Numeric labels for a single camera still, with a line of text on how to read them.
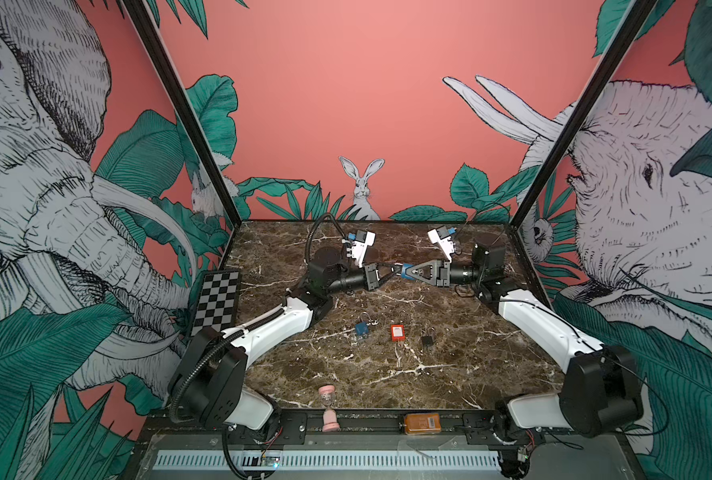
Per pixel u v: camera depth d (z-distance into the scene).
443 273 0.66
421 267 0.70
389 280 0.71
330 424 0.72
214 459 0.70
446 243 0.70
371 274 0.66
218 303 0.93
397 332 0.90
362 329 0.90
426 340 0.90
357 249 0.69
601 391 0.46
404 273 0.72
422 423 0.72
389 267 0.74
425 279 0.70
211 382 0.42
